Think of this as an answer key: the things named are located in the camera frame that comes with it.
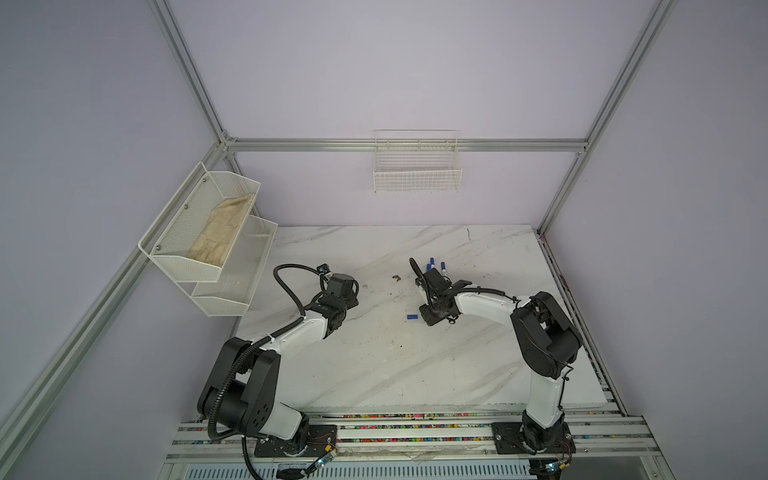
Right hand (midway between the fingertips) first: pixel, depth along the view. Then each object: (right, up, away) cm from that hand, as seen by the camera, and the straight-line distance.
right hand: (429, 312), depth 96 cm
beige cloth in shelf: (-59, +23, -19) cm, 66 cm away
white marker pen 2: (+1, +14, +12) cm, 19 cm away
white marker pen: (+3, +16, +14) cm, 21 cm away
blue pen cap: (-6, -1, -1) cm, 6 cm away
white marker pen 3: (+7, +14, +11) cm, 19 cm away
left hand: (-28, +7, -5) cm, 29 cm away
